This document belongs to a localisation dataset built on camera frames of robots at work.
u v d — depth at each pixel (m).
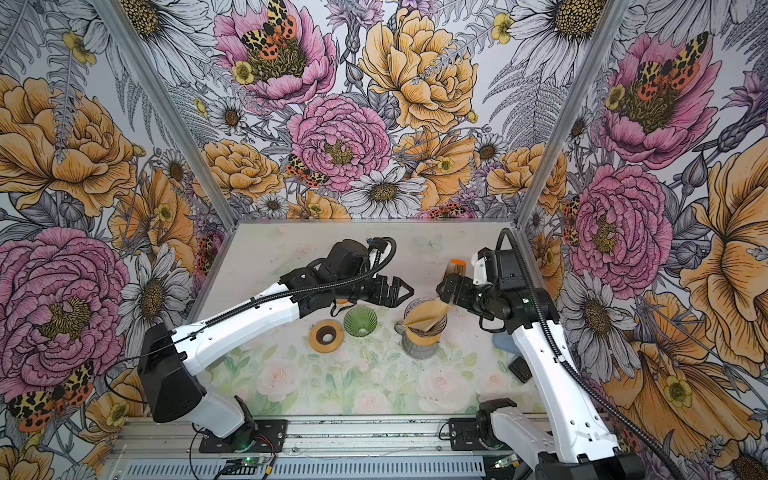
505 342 0.89
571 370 0.41
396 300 0.65
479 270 0.67
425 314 0.78
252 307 0.49
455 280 0.66
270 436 0.74
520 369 0.83
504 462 0.72
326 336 0.92
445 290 0.66
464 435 0.74
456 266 0.97
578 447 0.38
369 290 0.64
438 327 0.77
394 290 0.65
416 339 0.80
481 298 0.60
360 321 0.92
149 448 0.74
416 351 0.83
